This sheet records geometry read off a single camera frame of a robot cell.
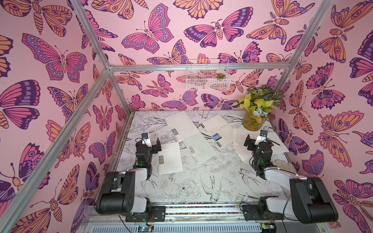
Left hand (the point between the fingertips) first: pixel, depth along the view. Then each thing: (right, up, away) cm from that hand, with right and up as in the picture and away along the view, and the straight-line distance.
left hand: (152, 138), depth 91 cm
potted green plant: (+66, +21, -2) cm, 69 cm away
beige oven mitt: (+82, -16, -3) cm, 83 cm away
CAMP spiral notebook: (+47, +5, +18) cm, 50 cm away
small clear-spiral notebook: (+11, -14, +4) cm, 18 cm away
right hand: (+65, +1, -4) cm, 66 cm away
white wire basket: (+37, +41, +14) cm, 58 cm away
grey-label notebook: (+31, -7, +7) cm, 33 cm away
